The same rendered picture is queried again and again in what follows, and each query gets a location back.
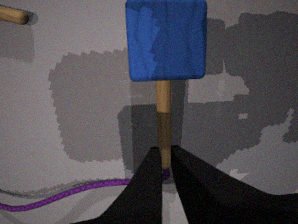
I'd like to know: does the blue square block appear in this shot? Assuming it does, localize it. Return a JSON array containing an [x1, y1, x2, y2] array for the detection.
[[125, 0, 208, 81]]

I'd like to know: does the thin wooden stick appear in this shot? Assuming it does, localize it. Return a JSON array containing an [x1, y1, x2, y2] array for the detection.
[[0, 7, 29, 26]]

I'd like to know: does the wooden stick with purple string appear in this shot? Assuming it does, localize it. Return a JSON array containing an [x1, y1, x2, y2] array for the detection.
[[0, 80, 172, 212]]

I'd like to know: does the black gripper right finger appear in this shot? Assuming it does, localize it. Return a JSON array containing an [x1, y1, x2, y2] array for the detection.
[[172, 145, 298, 224]]

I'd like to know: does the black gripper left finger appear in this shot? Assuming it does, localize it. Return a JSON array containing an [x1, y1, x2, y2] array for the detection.
[[72, 147, 162, 224]]

